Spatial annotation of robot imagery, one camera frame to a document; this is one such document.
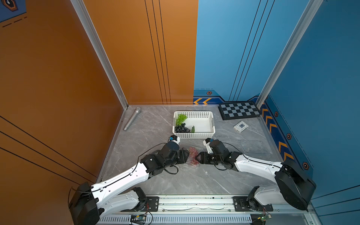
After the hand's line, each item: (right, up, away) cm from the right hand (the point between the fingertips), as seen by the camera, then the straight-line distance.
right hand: (197, 158), depth 84 cm
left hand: (-5, +5, -7) cm, 11 cm away
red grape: (-3, +3, +1) cm, 4 cm away
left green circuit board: (-32, -28, -13) cm, 44 cm away
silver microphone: (-46, +30, +28) cm, 62 cm away
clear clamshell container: (+1, +4, +4) cm, 6 cm away
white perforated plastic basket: (-1, +19, +25) cm, 31 cm away
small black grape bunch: (-10, +16, +15) cm, 24 cm away
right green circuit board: (+32, -26, -14) cm, 44 cm away
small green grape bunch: (-10, +24, +22) cm, 34 cm away
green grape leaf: (-2, +16, +16) cm, 23 cm away
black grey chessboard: (+36, +31, +29) cm, 55 cm away
